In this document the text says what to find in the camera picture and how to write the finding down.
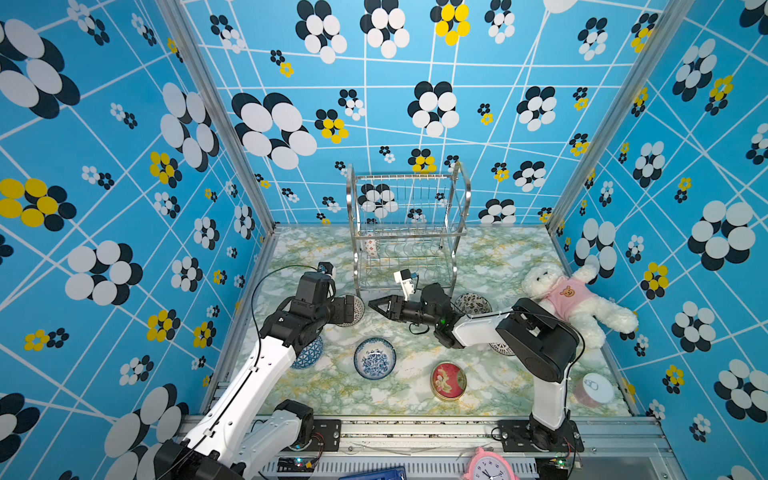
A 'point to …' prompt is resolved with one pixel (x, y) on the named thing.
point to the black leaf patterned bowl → (473, 303)
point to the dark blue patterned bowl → (308, 355)
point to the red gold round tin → (448, 381)
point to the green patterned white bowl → (370, 246)
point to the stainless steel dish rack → (413, 221)
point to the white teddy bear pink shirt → (571, 297)
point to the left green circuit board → (295, 464)
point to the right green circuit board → (552, 466)
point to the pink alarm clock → (489, 466)
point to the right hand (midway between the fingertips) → (375, 306)
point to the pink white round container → (593, 390)
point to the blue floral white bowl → (374, 358)
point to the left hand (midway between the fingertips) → (342, 298)
